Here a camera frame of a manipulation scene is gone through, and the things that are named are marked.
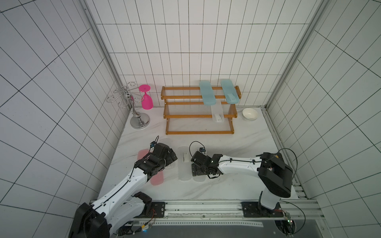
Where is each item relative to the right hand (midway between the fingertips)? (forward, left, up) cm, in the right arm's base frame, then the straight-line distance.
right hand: (195, 172), depth 86 cm
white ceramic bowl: (+46, -40, +3) cm, 61 cm away
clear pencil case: (+5, +7, 0) cm, 8 cm away
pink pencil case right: (-6, +22, +1) cm, 23 cm away
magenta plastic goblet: (+40, +36, +18) cm, 57 cm away
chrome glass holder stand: (+35, +45, +3) cm, 57 cm away
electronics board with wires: (-23, -44, +2) cm, 50 cm away
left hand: (+3, +16, +8) cm, 18 cm away
